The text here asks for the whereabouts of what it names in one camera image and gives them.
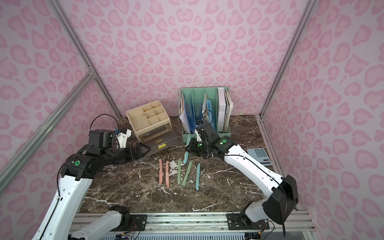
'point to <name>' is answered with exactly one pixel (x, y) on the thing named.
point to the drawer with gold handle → (159, 139)
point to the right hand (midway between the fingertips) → (184, 149)
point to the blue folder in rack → (210, 114)
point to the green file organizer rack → (199, 105)
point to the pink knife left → (160, 173)
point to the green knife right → (186, 173)
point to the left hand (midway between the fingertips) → (144, 149)
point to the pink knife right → (167, 173)
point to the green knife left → (179, 163)
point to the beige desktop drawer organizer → (153, 126)
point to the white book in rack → (222, 111)
